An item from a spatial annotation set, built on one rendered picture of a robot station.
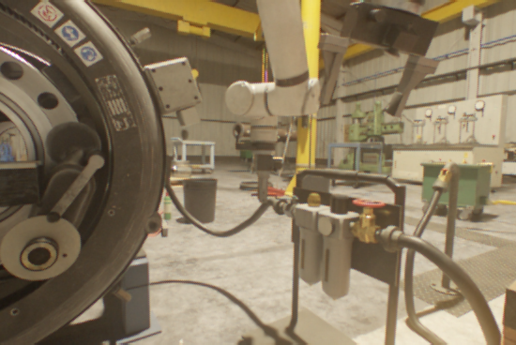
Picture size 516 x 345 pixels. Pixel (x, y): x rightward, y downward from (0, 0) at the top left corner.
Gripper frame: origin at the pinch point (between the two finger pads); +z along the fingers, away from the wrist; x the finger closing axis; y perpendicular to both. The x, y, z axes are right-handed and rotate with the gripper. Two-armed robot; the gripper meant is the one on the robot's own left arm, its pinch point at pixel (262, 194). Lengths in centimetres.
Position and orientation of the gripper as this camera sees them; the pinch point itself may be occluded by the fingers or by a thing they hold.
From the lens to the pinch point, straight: 87.4
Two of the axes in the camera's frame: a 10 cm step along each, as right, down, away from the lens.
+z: -0.2, 10.0, 0.7
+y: 10.0, 0.2, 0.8
